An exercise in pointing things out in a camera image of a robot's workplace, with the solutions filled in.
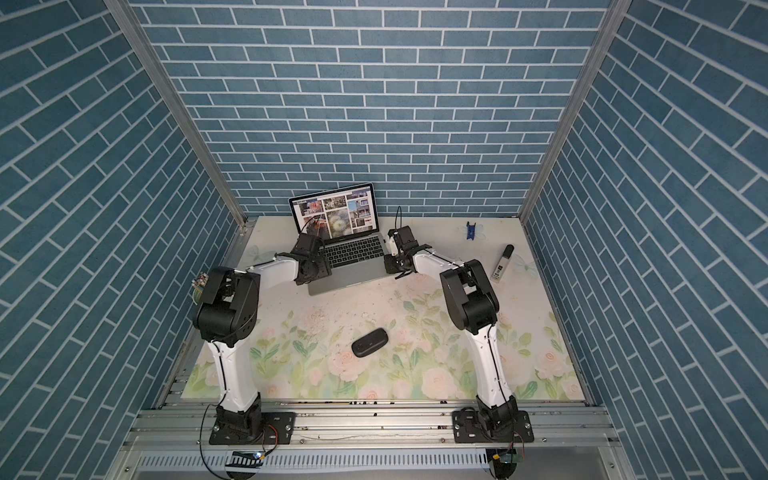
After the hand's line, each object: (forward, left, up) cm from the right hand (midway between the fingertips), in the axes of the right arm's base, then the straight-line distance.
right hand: (389, 265), depth 106 cm
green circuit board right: (-53, -34, -2) cm, 64 cm away
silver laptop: (+13, +17, +8) cm, 23 cm away
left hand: (-4, +21, 0) cm, 21 cm away
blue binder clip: (+18, -30, +1) cm, 35 cm away
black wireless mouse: (-29, +3, +1) cm, 29 cm away
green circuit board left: (-59, +29, -4) cm, 66 cm away
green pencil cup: (-23, +50, +17) cm, 57 cm away
